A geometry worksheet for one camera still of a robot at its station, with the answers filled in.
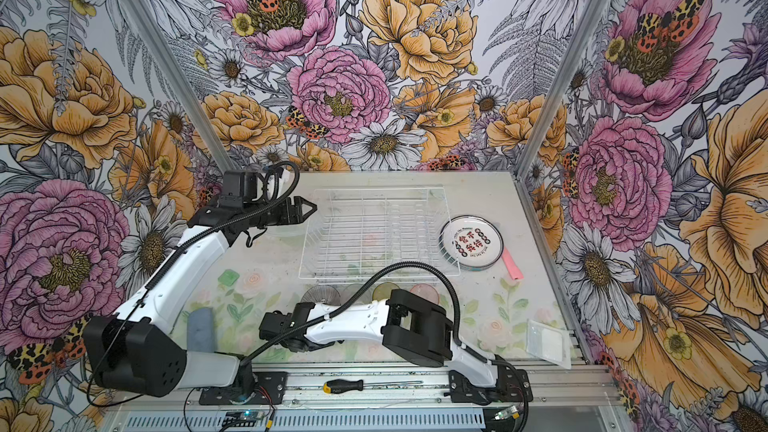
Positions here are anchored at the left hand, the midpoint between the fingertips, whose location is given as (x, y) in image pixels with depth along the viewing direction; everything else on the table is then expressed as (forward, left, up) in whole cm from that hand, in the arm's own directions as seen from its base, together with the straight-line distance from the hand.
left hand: (305, 217), depth 80 cm
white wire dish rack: (+11, -11, -23) cm, 27 cm away
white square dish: (-26, -65, -22) cm, 73 cm away
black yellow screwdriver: (-35, -10, -21) cm, 42 cm away
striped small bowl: (-13, -3, -20) cm, 24 cm away
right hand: (-20, -7, -20) cm, 29 cm away
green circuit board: (-41, +12, -22) cm, 48 cm away
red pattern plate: (+4, -49, -20) cm, 53 cm away
